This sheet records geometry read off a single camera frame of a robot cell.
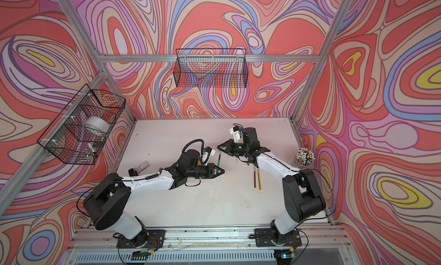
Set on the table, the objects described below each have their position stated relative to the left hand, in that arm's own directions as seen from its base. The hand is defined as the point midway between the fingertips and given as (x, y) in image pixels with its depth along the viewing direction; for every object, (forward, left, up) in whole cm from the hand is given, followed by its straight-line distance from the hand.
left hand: (226, 175), depth 78 cm
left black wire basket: (+16, +67, +14) cm, 70 cm away
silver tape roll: (+16, +57, +18) cm, 62 cm away
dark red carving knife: (+10, -17, -14) cm, 24 cm away
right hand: (+12, +3, +2) cm, 13 cm away
